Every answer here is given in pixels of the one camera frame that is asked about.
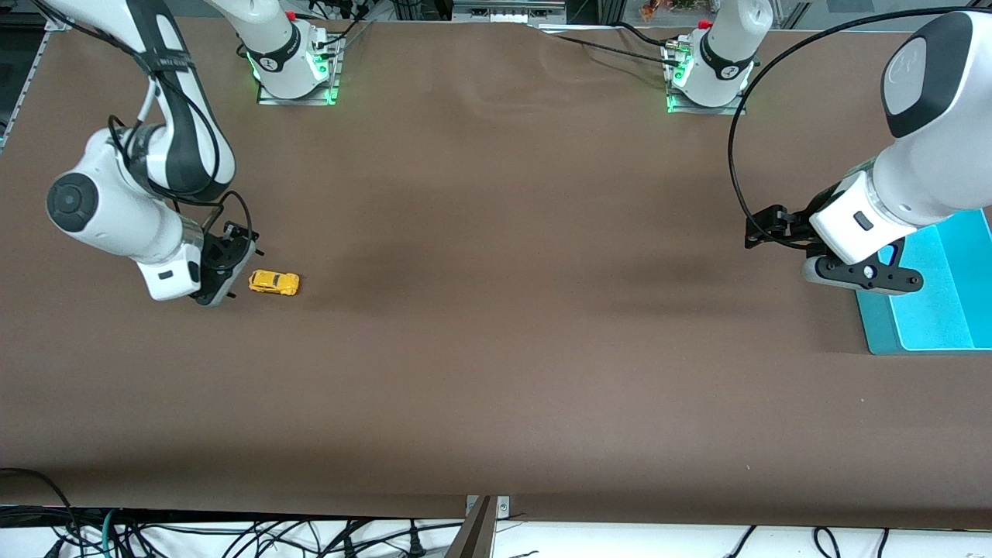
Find yellow toy beetle car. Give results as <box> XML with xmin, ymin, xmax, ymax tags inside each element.
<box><xmin>248</xmin><ymin>269</ymin><xmax>301</xmax><ymax>297</ymax></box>

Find turquoise plastic bin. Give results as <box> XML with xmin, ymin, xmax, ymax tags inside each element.
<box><xmin>855</xmin><ymin>208</ymin><xmax>992</xmax><ymax>356</ymax></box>

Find brown table cover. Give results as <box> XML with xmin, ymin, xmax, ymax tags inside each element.
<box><xmin>0</xmin><ymin>12</ymin><xmax>992</xmax><ymax>532</ymax></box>

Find orange background object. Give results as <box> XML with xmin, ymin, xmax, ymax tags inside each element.
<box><xmin>639</xmin><ymin>0</ymin><xmax>700</xmax><ymax>21</ymax></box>

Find grey metal connector box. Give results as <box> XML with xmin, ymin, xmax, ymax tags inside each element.
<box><xmin>453</xmin><ymin>0</ymin><xmax>567</xmax><ymax>23</ymax></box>

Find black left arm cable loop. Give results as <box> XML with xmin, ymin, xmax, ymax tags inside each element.
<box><xmin>727</xmin><ymin>6</ymin><xmax>992</xmax><ymax>249</ymax></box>

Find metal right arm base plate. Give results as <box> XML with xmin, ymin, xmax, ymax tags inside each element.
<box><xmin>256</xmin><ymin>35</ymin><xmax>343</xmax><ymax>106</ymax></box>

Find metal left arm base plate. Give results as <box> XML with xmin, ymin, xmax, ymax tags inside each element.
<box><xmin>664</xmin><ymin>40</ymin><xmax>749</xmax><ymax>116</ymax></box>

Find black base cables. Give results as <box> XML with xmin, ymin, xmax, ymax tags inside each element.
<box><xmin>306</xmin><ymin>0</ymin><xmax>374</xmax><ymax>57</ymax></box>

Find black cable bundle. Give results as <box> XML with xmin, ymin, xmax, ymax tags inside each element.
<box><xmin>0</xmin><ymin>467</ymin><xmax>466</xmax><ymax>558</ymax></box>

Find aluminium frame rail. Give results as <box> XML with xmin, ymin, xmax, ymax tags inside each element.
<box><xmin>0</xmin><ymin>15</ymin><xmax>61</xmax><ymax>152</ymax></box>

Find black table cable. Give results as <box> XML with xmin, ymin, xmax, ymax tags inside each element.
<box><xmin>612</xmin><ymin>22</ymin><xmax>675</xmax><ymax>47</ymax></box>
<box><xmin>542</xmin><ymin>29</ymin><xmax>683</xmax><ymax>69</ymax></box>

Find metal table bracket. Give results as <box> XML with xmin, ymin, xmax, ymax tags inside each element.
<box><xmin>446</xmin><ymin>494</ymin><xmax>512</xmax><ymax>558</ymax></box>

